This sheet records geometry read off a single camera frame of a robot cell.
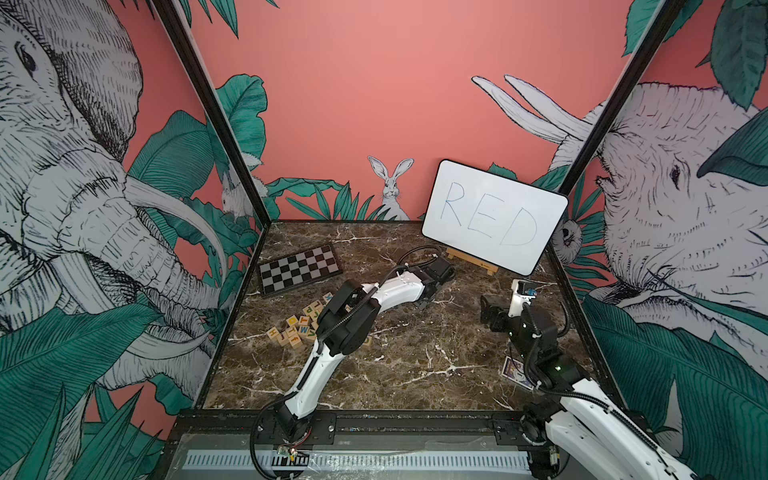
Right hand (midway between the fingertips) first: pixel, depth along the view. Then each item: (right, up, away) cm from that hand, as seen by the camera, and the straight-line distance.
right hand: (493, 292), depth 79 cm
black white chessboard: (-61, +5, +24) cm, 66 cm away
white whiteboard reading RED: (+6, +22, +17) cm, 28 cm away
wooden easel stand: (+1, +8, +25) cm, 26 cm away
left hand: (-13, -1, +19) cm, 23 cm away
